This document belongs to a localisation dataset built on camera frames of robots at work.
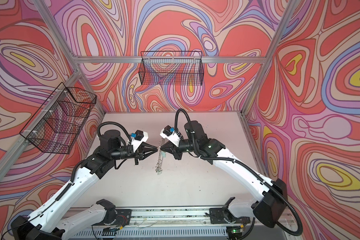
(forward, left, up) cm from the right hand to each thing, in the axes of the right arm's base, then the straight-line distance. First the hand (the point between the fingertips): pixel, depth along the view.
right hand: (164, 151), depth 68 cm
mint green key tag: (-1, +1, -1) cm, 2 cm away
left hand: (0, +3, +2) cm, 4 cm away
